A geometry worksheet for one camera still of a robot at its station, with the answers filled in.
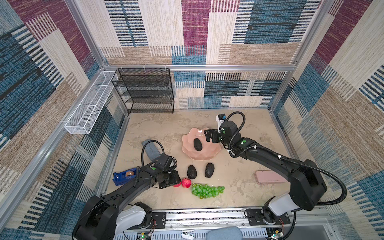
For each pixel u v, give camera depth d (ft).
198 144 3.15
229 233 2.21
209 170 2.79
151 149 3.16
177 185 2.68
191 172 2.77
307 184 1.41
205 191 2.55
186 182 2.65
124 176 2.73
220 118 2.45
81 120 2.30
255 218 2.39
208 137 2.54
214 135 2.45
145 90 3.57
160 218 2.45
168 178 2.34
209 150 3.17
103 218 1.30
